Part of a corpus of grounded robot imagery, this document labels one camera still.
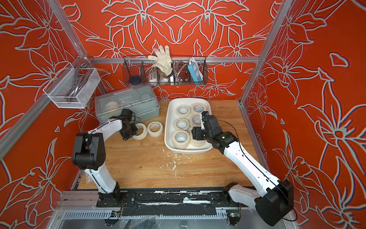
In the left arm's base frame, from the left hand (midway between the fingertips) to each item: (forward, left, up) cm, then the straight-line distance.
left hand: (134, 132), depth 97 cm
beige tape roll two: (-5, -44, -1) cm, 44 cm away
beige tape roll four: (+14, -42, -2) cm, 45 cm away
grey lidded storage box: (+15, -5, +17) cm, 23 cm away
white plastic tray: (+17, -23, -1) cm, 29 cm away
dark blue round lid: (+27, +2, +24) cm, 37 cm away
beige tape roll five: (+23, -32, -1) cm, 40 cm away
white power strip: (+28, -11, +26) cm, 40 cm away
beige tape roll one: (+7, -12, -4) cm, 15 cm away
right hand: (-7, -40, +17) cm, 44 cm away
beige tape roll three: (+11, -32, -2) cm, 34 cm away
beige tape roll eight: (-2, -33, -2) cm, 33 cm away
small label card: (-31, +18, -3) cm, 36 cm away
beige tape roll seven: (-1, -6, +3) cm, 7 cm away
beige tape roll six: (+25, -44, +1) cm, 51 cm away
